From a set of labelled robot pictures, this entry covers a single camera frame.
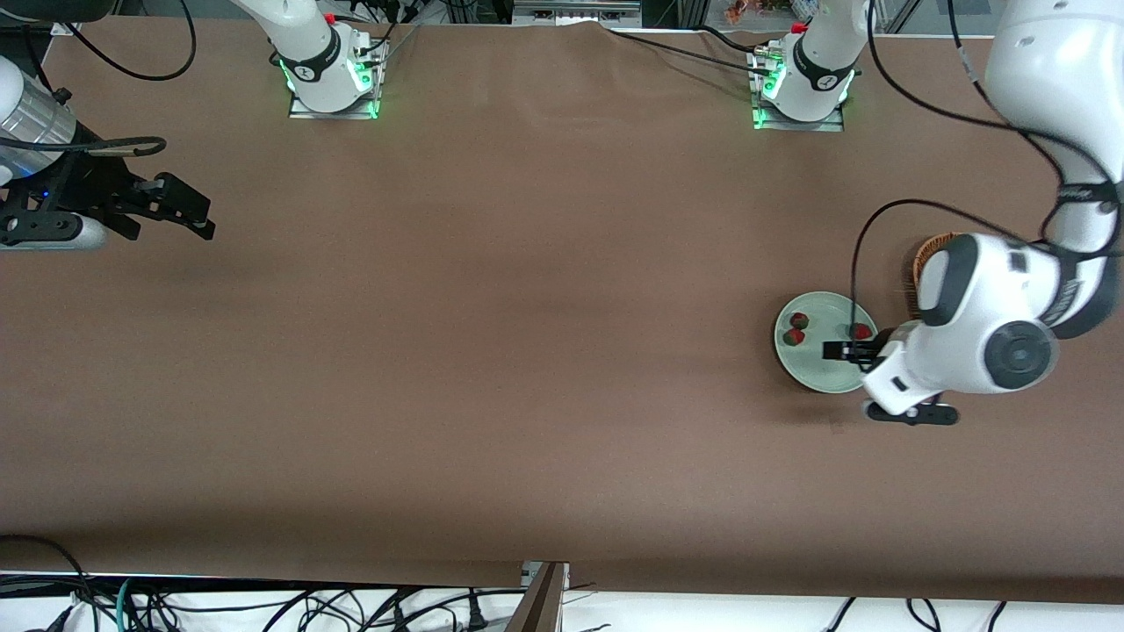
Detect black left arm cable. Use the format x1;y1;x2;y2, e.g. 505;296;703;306
850;0;1124;345

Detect long black table cable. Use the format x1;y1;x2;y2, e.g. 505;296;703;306
604;29;775;78

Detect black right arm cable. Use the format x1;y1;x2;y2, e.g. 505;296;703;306
0;0;198;161

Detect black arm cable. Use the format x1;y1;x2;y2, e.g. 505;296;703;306
850;0;1124;345
0;0;198;161

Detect brown wicker basket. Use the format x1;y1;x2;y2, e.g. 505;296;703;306
909;231;967;321

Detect light green round plate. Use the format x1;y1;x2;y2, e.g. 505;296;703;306
773;291;881;394

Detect brown table cover cloth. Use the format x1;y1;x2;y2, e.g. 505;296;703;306
0;16;1124;605

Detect thick black floor cable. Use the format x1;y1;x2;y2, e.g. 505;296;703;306
0;534;97;632

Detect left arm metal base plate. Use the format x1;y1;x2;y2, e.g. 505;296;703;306
751;48;846;133

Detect silver aluminium frame profile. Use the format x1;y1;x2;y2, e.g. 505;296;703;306
512;0;643;27

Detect metal table frame beam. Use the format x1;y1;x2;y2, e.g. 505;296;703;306
505;562;570;632

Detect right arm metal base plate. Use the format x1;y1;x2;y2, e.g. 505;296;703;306
288;39;388;120

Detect short black table cable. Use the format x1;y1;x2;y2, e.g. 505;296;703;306
698;25;769;54

